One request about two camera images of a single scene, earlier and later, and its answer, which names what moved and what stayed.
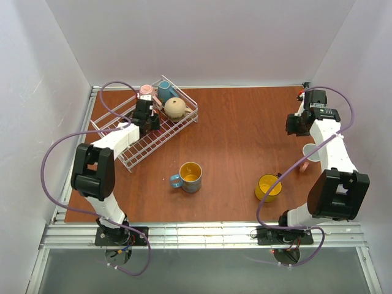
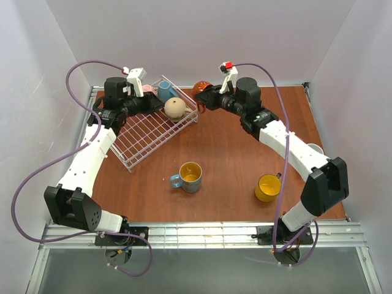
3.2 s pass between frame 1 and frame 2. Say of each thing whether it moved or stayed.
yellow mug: stayed
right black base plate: stayed
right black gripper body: moved
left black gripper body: moved
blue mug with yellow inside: stayed
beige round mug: stayed
